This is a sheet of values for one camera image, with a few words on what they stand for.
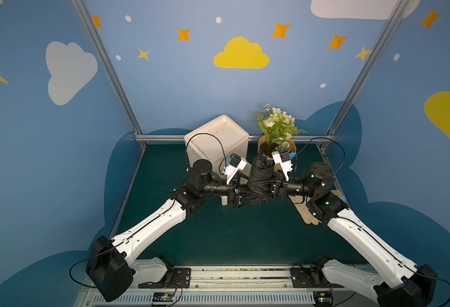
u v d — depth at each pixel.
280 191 0.54
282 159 0.55
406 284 0.38
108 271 0.38
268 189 0.57
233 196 0.55
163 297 0.72
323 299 0.73
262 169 0.54
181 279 0.74
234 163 0.56
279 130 0.88
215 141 0.54
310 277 0.67
